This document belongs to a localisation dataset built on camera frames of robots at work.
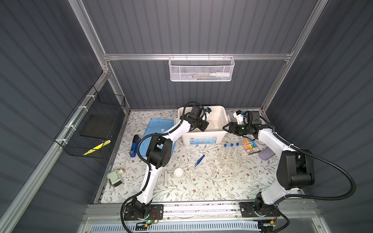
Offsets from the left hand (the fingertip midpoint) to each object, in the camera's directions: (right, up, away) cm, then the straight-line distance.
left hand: (206, 123), depth 99 cm
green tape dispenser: (-54, -31, -19) cm, 65 cm away
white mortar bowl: (-18, -30, -13) cm, 37 cm away
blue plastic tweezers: (-5, -24, -8) cm, 26 cm away
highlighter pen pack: (+30, -16, -3) cm, 34 cm away
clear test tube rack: (+15, -21, -6) cm, 27 cm away
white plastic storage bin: (+9, +4, +8) cm, 13 cm away
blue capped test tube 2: (+12, -13, -18) cm, 25 cm away
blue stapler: (-49, -12, +2) cm, 51 cm away
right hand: (+12, -4, -10) cm, 16 cm away
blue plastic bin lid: (-38, -3, +12) cm, 40 cm away
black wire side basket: (-62, -2, -26) cm, 67 cm away
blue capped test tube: (+8, -13, -18) cm, 24 cm away
